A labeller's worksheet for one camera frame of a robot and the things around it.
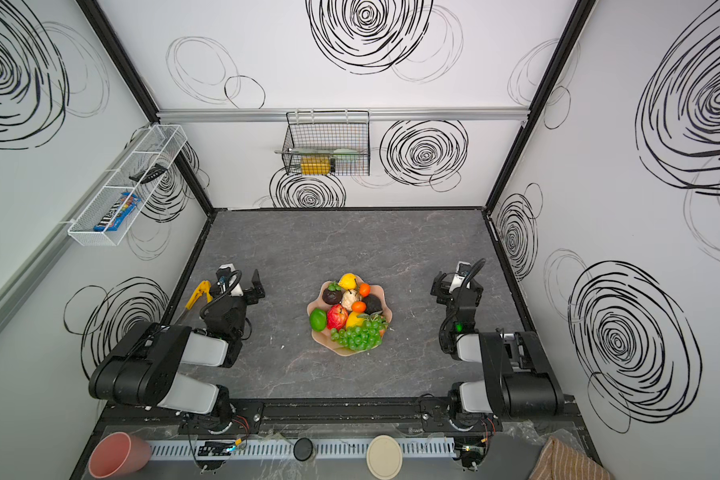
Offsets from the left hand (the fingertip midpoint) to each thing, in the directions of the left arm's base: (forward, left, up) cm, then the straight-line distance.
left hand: (243, 272), depth 88 cm
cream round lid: (-42, -42, -4) cm, 60 cm away
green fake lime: (-12, -24, -4) cm, 27 cm away
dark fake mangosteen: (-5, -27, -3) cm, 28 cm away
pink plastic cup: (-44, +17, -6) cm, 48 cm away
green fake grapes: (-18, -37, -1) cm, 41 cm away
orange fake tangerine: (-3, -37, -3) cm, 37 cm away
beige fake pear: (-6, -32, -4) cm, 32 cm away
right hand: (+3, -64, -2) cm, 64 cm away
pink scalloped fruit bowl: (-15, -25, -9) cm, 31 cm away
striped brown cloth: (-41, -82, -9) cm, 93 cm away
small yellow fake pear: (0, -31, -3) cm, 31 cm away
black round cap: (-42, -25, -1) cm, 49 cm away
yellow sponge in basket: (+25, -21, +20) cm, 38 cm away
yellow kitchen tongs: (0, +16, -9) cm, 18 cm away
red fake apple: (-11, -29, -5) cm, 31 cm away
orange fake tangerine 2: (-8, -35, -4) cm, 36 cm away
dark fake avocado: (-7, -39, -4) cm, 40 cm away
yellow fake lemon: (-11, -33, -6) cm, 36 cm away
